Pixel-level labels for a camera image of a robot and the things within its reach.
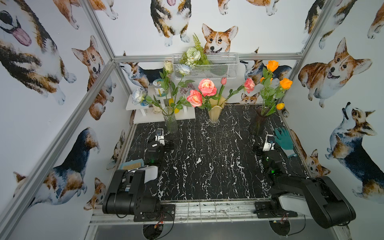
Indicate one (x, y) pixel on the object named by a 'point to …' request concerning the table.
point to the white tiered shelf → (187, 112)
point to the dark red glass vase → (258, 125)
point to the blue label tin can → (144, 103)
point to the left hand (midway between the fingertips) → (162, 133)
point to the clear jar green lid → (159, 91)
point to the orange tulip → (280, 106)
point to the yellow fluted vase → (214, 114)
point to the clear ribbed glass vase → (171, 123)
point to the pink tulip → (223, 81)
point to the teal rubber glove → (283, 137)
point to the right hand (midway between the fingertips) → (270, 137)
